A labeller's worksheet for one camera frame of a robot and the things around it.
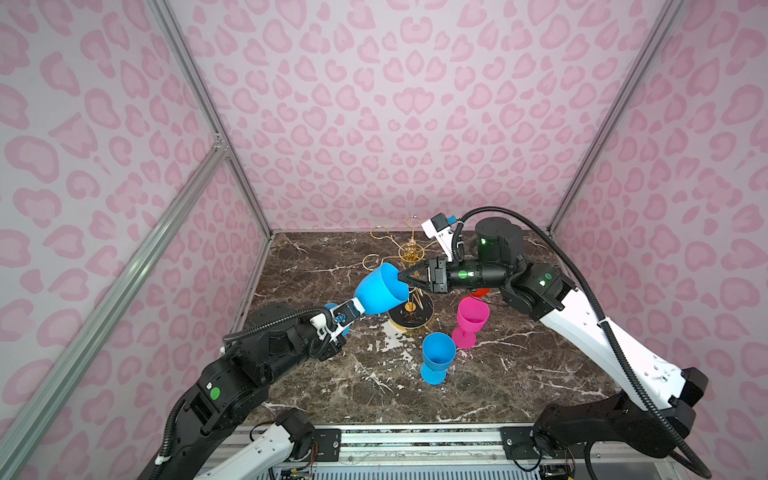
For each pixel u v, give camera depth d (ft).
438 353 2.59
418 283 1.82
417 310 3.13
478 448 2.42
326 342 1.50
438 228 1.80
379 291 1.71
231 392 1.29
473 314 2.58
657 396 1.26
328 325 1.50
